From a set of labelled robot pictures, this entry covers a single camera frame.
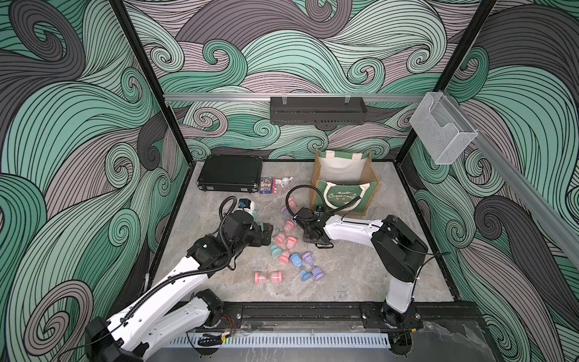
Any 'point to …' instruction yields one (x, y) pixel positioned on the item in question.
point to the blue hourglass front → (305, 275)
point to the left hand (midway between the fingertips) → (261, 224)
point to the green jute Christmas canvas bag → (343, 182)
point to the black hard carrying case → (231, 173)
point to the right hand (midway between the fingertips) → (310, 238)
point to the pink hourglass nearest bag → (292, 205)
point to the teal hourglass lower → (276, 251)
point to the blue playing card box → (265, 185)
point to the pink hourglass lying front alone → (275, 277)
